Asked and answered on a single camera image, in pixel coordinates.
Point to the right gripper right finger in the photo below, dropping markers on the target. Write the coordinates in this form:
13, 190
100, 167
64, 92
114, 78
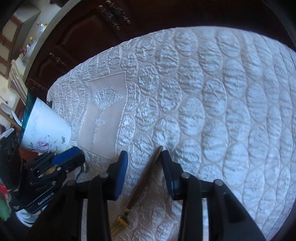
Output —
172, 173

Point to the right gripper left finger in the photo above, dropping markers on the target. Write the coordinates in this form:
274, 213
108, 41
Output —
116, 176

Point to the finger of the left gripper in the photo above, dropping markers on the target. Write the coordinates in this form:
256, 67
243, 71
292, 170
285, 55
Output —
65, 156
71, 165

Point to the floral utensil holder blue rim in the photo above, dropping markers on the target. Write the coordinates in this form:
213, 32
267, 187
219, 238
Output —
43, 130

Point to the metal fork wooden handle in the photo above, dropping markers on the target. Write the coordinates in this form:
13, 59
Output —
122, 221

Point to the left hand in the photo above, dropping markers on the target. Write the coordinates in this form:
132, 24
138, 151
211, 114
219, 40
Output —
26, 218

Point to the white quilted table cloth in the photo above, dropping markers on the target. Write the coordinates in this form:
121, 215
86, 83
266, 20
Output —
220, 100

